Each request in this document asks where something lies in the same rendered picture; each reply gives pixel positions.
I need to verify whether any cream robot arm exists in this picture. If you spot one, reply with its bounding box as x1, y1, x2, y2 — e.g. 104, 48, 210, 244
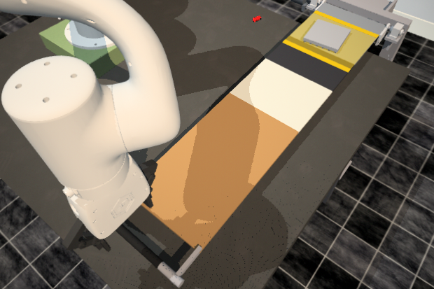
0, 0, 181, 199

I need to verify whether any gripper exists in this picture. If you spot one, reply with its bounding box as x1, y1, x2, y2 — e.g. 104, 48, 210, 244
62, 153, 158, 252

